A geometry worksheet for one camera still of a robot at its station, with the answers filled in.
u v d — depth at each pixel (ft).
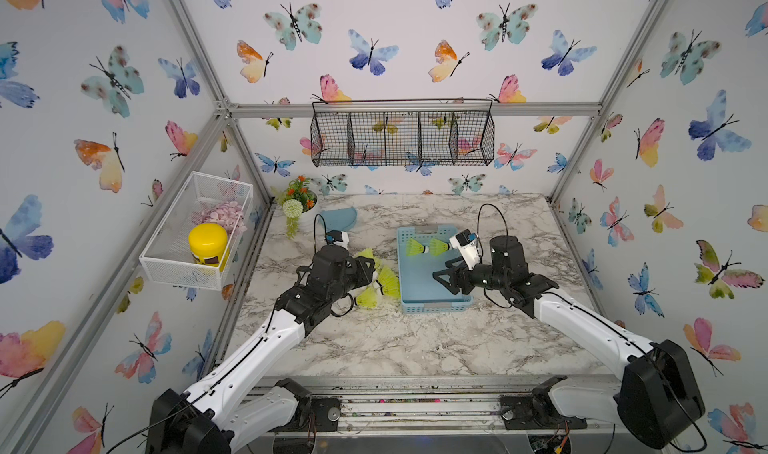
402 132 3.23
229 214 2.25
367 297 2.99
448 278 2.37
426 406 2.50
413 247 3.31
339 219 3.77
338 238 2.32
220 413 1.29
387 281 3.14
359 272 2.20
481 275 2.28
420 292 3.07
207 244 2.05
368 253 2.55
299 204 3.29
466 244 2.31
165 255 2.12
